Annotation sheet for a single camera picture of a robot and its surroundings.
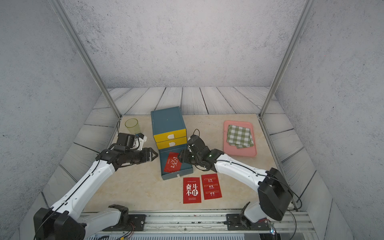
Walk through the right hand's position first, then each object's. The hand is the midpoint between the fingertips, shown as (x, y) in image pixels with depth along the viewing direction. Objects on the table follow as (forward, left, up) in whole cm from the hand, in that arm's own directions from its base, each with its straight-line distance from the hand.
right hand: (180, 158), depth 79 cm
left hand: (+1, +13, +1) cm, 13 cm away
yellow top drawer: (+12, +6, +4) cm, 14 cm away
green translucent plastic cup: (+26, +34, -3) cm, 43 cm away
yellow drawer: (+12, +7, -3) cm, 14 cm away
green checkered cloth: (+26, -38, -16) cm, 48 cm away
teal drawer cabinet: (+13, +7, +6) cm, 16 cm away
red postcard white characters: (-11, -5, -16) cm, 20 cm away
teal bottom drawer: (+11, +13, -14) cm, 22 cm away
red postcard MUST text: (+5, +7, -16) cm, 18 cm away
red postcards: (-9, -16, -16) cm, 25 cm away
